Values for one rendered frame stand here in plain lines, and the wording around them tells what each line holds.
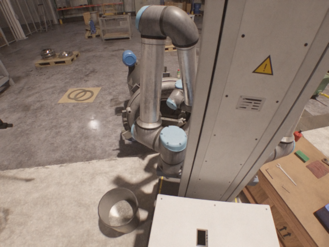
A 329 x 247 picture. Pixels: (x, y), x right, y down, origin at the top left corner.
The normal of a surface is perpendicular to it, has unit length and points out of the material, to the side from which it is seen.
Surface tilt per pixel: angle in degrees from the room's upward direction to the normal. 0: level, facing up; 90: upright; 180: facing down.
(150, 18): 75
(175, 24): 82
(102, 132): 0
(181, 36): 97
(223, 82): 90
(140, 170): 0
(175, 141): 5
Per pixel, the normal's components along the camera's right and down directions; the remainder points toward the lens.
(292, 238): -0.96, 0.20
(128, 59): 0.29, 0.65
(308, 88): -0.15, 0.67
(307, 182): 0.00, -0.73
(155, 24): -0.53, 0.64
